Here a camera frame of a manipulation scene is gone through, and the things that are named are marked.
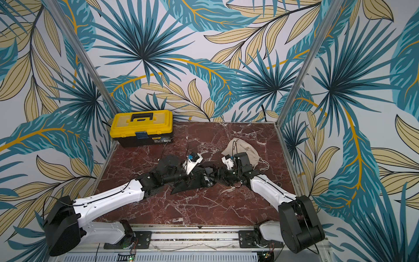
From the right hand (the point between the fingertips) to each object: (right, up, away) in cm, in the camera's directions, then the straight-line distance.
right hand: (212, 177), depth 82 cm
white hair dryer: (-1, -2, -5) cm, 6 cm away
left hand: (-5, +4, -7) cm, 10 cm away
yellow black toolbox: (-42, +26, +16) cm, 52 cm away
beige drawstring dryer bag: (+16, +15, +21) cm, 30 cm away
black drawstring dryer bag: (-6, +4, -10) cm, 12 cm away
